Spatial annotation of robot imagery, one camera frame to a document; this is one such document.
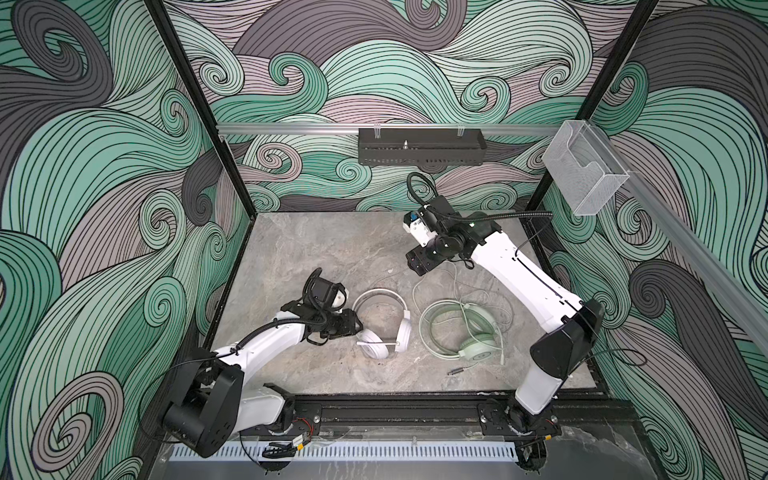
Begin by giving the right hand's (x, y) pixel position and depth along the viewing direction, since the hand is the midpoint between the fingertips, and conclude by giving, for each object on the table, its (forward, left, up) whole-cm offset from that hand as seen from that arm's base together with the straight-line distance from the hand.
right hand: (422, 256), depth 79 cm
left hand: (-13, +18, -17) cm, 28 cm away
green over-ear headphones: (-17, -17, -14) cm, 28 cm away
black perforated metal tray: (+39, -2, +9) cm, 40 cm away
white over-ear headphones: (-19, +14, -14) cm, 27 cm away
